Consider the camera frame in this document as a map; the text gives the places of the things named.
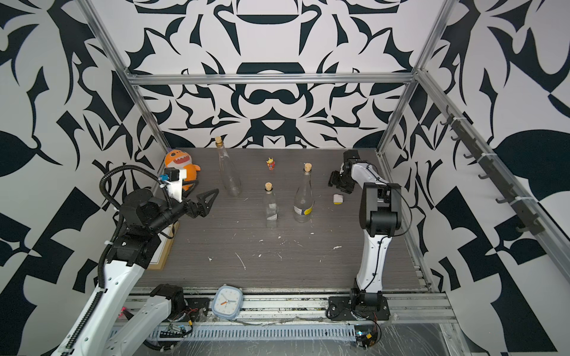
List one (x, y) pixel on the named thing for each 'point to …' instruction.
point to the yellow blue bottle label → (338, 199)
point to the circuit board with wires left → (176, 331)
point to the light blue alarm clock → (227, 302)
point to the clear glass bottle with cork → (229, 173)
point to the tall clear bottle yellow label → (303, 202)
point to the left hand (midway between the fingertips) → (203, 182)
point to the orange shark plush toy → (182, 160)
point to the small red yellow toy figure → (271, 163)
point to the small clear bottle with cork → (272, 207)
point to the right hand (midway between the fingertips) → (334, 181)
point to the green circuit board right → (366, 335)
